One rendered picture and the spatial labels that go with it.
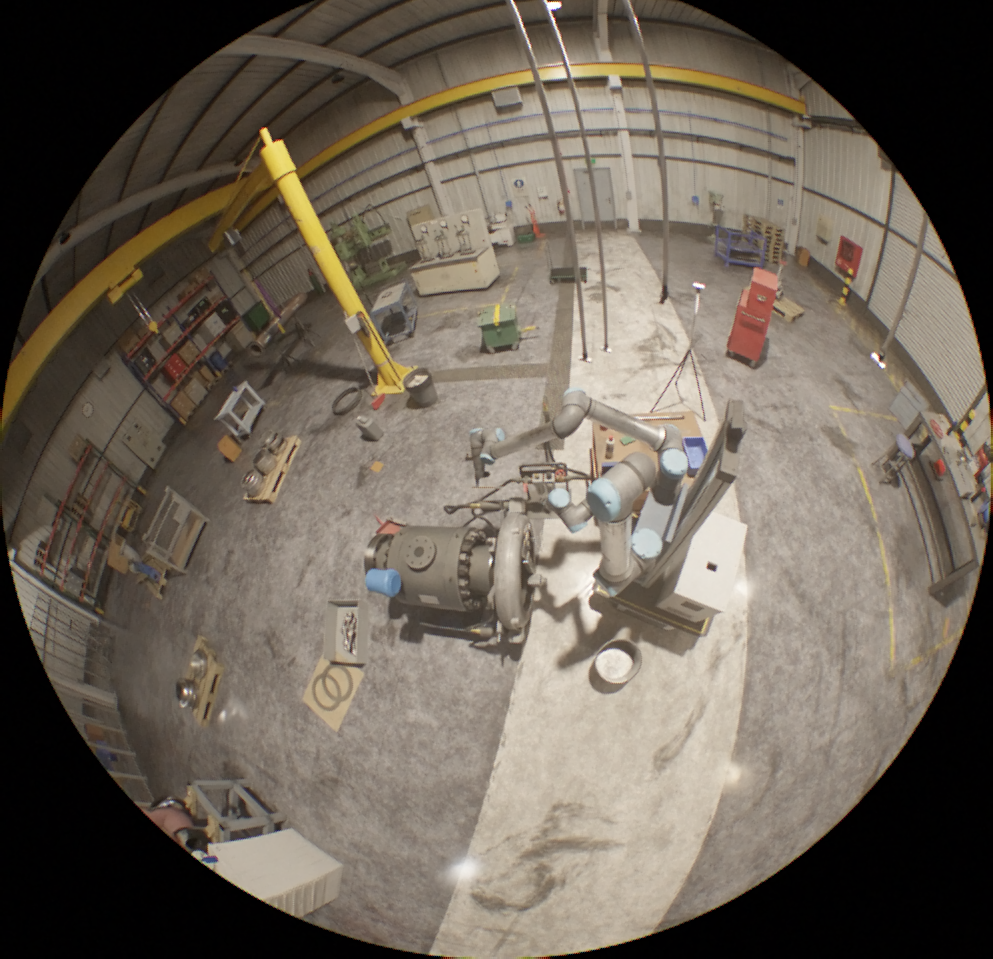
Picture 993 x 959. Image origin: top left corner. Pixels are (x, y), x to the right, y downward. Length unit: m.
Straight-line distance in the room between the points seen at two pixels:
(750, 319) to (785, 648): 3.60
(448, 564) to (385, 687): 1.56
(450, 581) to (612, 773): 1.96
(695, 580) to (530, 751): 1.73
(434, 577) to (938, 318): 9.62
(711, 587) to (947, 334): 7.97
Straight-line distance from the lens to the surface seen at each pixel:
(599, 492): 0.85
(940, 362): 8.86
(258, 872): 3.98
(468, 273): 6.99
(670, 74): 11.40
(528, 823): 2.98
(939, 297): 9.06
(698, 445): 2.78
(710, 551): 1.94
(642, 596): 2.30
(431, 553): 1.90
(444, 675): 2.76
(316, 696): 3.58
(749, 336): 4.58
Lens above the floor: 2.54
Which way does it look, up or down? 52 degrees down
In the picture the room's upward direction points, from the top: 23 degrees counter-clockwise
